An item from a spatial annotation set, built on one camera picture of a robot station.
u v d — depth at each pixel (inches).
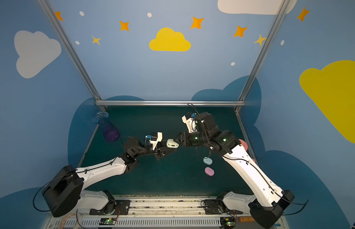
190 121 23.9
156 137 23.0
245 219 27.8
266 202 14.8
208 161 35.6
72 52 33.9
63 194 16.3
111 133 39.9
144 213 28.9
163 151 25.1
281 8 27.7
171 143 25.5
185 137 21.9
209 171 33.8
